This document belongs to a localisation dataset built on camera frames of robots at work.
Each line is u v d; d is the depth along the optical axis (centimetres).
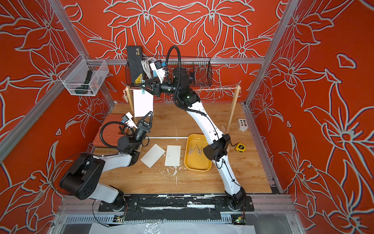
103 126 58
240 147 92
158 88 60
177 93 58
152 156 90
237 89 65
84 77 91
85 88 81
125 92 67
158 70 59
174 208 73
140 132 69
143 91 64
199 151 90
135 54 85
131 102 70
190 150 90
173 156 90
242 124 102
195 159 92
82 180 44
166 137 101
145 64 84
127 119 67
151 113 72
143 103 68
